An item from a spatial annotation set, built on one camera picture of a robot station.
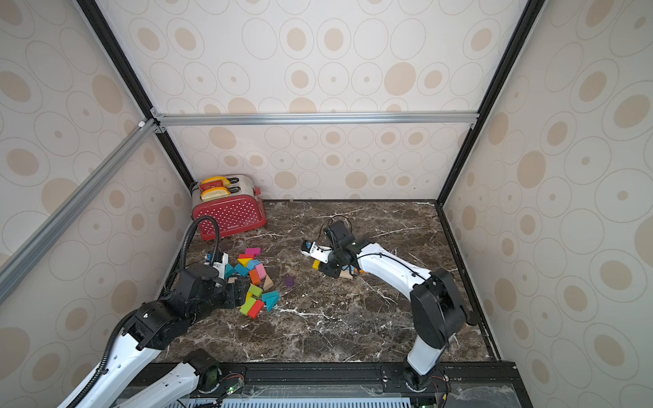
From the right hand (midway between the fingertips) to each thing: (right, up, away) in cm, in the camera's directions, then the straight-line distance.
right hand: (322, 266), depth 87 cm
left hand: (-21, -2, -15) cm, 26 cm away
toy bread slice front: (-41, +26, +8) cm, 49 cm away
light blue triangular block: (-27, -1, +11) cm, 29 cm away
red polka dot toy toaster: (-32, +20, +13) cm, 40 cm away
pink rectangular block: (-23, -3, +8) cm, 25 cm away
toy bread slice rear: (-42, +31, +10) cm, 53 cm away
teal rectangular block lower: (-19, -10, +3) cm, 22 cm away
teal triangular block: (-17, -12, 0) cm, 21 cm away
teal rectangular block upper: (-31, -3, +11) cm, 33 cm away
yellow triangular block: (-30, +1, +10) cm, 31 cm away
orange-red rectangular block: (-26, -5, +8) cm, 27 cm away
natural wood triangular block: (-20, -7, +5) cm, 21 cm away
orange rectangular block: (+11, +3, -26) cm, 29 cm away
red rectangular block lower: (-23, -14, -1) cm, 27 cm away
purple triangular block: (-12, -7, +8) cm, 16 cm away
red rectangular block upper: (-31, +2, +13) cm, 33 cm away
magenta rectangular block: (-28, +4, +16) cm, 33 cm away
